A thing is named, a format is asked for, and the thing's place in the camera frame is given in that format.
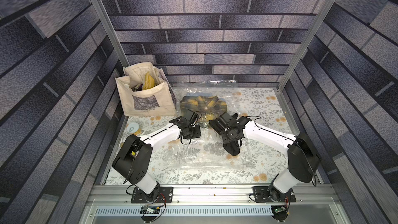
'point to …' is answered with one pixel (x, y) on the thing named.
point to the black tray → (232, 147)
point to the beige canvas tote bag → (144, 90)
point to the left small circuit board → (149, 209)
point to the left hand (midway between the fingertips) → (200, 133)
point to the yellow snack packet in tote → (149, 82)
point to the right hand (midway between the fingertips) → (226, 136)
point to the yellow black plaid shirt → (209, 108)
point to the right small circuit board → (279, 213)
